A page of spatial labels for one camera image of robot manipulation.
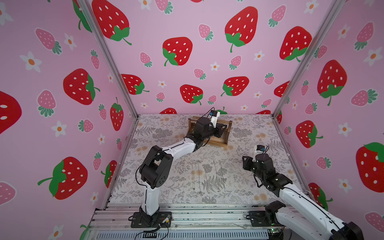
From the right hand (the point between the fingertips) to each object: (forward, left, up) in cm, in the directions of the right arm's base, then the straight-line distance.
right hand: (250, 158), depth 84 cm
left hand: (+14, +14, +11) cm, 23 cm away
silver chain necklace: (-7, +33, -12) cm, 36 cm away
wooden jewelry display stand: (+18, +15, -11) cm, 26 cm away
